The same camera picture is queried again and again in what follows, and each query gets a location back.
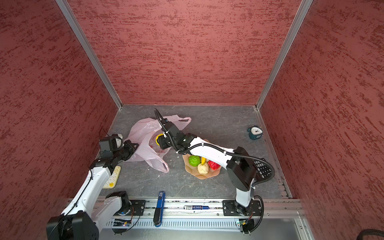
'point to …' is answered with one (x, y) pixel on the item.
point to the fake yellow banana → (203, 160)
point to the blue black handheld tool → (159, 211)
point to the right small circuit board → (246, 225)
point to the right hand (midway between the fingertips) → (161, 142)
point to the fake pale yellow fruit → (203, 169)
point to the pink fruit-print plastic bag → (144, 132)
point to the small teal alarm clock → (255, 132)
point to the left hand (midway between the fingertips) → (140, 146)
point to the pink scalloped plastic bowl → (193, 170)
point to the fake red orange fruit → (213, 165)
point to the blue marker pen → (195, 207)
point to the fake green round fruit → (194, 160)
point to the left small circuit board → (121, 222)
